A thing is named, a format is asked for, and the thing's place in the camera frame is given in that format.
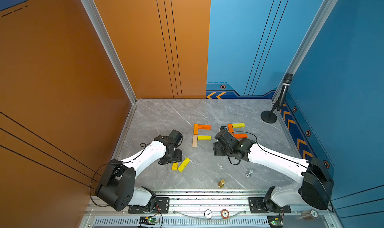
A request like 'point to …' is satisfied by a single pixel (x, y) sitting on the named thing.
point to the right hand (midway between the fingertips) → (217, 148)
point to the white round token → (208, 214)
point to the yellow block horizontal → (204, 137)
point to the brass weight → (221, 184)
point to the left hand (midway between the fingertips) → (176, 157)
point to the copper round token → (225, 213)
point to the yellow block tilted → (184, 164)
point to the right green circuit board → (276, 221)
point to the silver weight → (248, 173)
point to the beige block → (195, 141)
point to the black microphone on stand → (270, 117)
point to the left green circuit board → (149, 220)
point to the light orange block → (196, 129)
